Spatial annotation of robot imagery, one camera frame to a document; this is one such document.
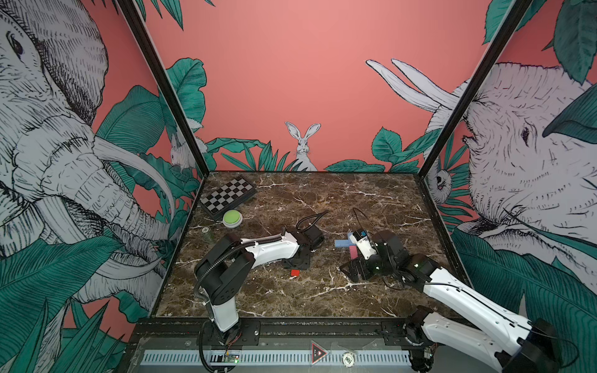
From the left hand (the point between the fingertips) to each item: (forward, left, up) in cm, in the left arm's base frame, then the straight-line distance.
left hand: (301, 262), depth 89 cm
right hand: (-5, -16, +12) cm, 20 cm away
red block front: (-4, +3, 0) cm, 5 cm away
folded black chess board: (+33, +34, +2) cm, 47 cm away
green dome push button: (+21, +30, +1) cm, 36 cm away
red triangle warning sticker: (-29, -4, 0) cm, 30 cm away
